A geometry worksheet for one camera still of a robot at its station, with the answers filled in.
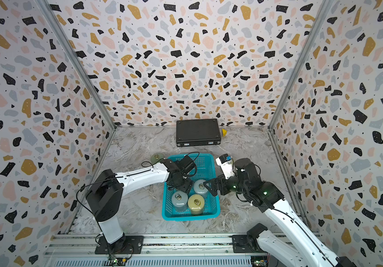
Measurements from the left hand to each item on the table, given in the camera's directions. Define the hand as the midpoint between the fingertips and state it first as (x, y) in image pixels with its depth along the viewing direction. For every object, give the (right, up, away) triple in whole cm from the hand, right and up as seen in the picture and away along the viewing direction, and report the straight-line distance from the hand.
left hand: (186, 185), depth 87 cm
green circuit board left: (-27, -28, -17) cm, 42 cm away
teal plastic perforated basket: (+10, +6, +11) cm, 16 cm away
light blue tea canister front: (-2, -5, -9) cm, 10 cm away
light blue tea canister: (+7, 0, -5) cm, 9 cm away
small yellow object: (+24, +29, +30) cm, 48 cm away
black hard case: (+2, +29, +28) cm, 40 cm away
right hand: (+12, +6, -17) cm, 22 cm away
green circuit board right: (+33, -28, -16) cm, 46 cm away
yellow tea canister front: (+5, -6, -10) cm, 12 cm away
